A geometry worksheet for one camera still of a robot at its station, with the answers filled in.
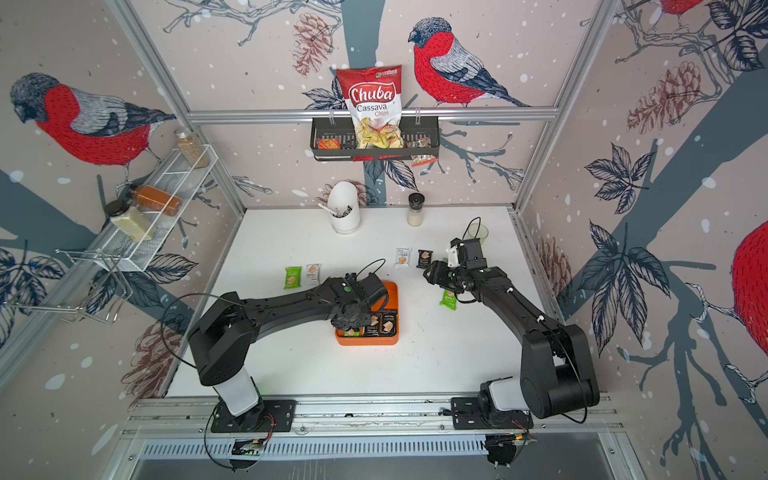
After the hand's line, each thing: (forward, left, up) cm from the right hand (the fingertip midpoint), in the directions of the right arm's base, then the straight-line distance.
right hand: (431, 273), depth 89 cm
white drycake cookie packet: (+12, +9, -9) cm, 17 cm away
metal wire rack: (-21, +74, +24) cm, 80 cm away
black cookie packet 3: (-15, +17, -8) cm, 24 cm away
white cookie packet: (+5, +39, -9) cm, 41 cm away
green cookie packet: (-4, -6, -9) cm, 12 cm away
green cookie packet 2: (+3, +46, -9) cm, 47 cm away
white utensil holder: (+32, +32, -4) cm, 45 cm away
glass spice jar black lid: (+29, +4, -3) cm, 30 cm away
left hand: (-12, +19, -6) cm, 23 cm away
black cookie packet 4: (-13, +13, -7) cm, 20 cm away
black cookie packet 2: (-16, +23, -8) cm, 30 cm away
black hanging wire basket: (+35, +32, +24) cm, 53 cm away
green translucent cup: (+19, -19, -4) cm, 27 cm away
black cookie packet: (+12, +1, -9) cm, 15 cm away
